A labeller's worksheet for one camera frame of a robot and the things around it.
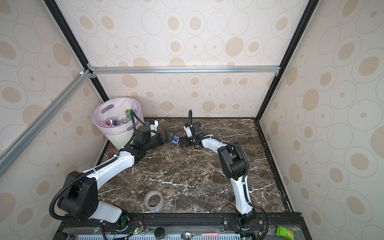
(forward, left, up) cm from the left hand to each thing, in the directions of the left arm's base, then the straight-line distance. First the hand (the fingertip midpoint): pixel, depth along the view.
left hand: (174, 132), depth 81 cm
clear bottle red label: (+12, +37, -4) cm, 39 cm away
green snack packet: (-44, -53, -20) cm, 71 cm away
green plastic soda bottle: (+15, +30, 0) cm, 33 cm away
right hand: (+7, -4, -19) cm, 20 cm away
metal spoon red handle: (-45, -8, -24) cm, 52 cm away
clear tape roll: (-34, +8, -20) cm, 40 cm away
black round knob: (-45, +4, -12) cm, 47 cm away
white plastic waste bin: (-1, +33, -7) cm, 33 cm away
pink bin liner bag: (+20, +39, 0) cm, 44 cm away
